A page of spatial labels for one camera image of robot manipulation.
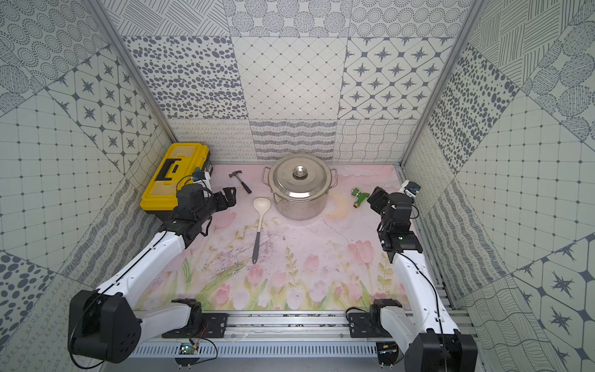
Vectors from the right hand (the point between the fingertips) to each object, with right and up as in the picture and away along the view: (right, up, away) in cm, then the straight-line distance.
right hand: (382, 195), depth 79 cm
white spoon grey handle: (-47, -5, +22) cm, 52 cm away
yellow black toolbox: (-81, +13, +19) cm, 84 cm away
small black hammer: (-63, +10, +38) cm, 74 cm away
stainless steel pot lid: (-29, +7, +13) cm, 33 cm away
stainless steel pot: (-29, -8, +18) cm, 35 cm away
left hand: (-57, +3, +3) cm, 57 cm away
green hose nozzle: (-1, -2, +28) cm, 28 cm away
